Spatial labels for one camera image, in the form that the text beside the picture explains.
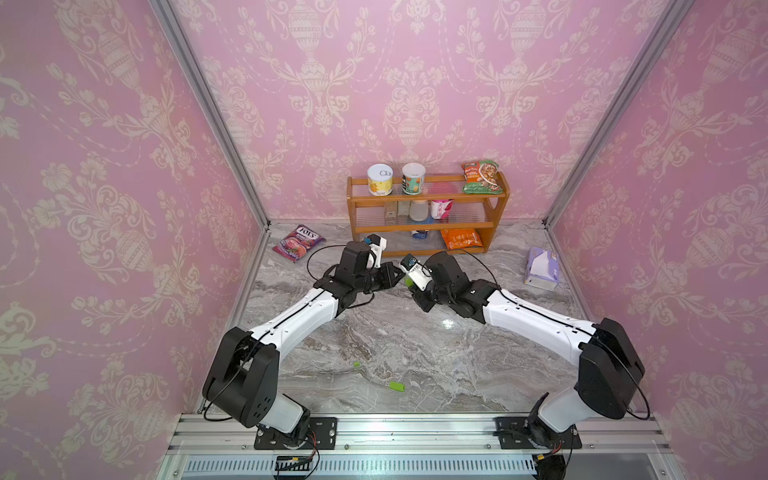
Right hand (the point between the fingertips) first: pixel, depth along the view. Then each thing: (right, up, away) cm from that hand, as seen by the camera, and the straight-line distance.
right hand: (413, 283), depth 84 cm
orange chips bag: (+18, +14, +27) cm, 35 cm away
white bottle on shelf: (+3, +23, +16) cm, 28 cm away
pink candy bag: (-42, +11, +26) cm, 50 cm away
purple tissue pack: (+45, +3, +17) cm, 48 cm away
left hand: (-2, +2, -2) cm, 3 cm away
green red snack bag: (+21, +30, +4) cm, 37 cm away
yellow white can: (-9, +30, +2) cm, 31 cm away
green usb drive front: (-5, -28, -2) cm, 29 cm away
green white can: (0, +30, +2) cm, 30 cm away
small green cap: (-16, -24, +2) cm, 29 cm away
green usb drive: (-2, +1, -9) cm, 9 cm away
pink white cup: (+10, +23, +13) cm, 28 cm away
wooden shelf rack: (-7, +21, +17) cm, 27 cm away
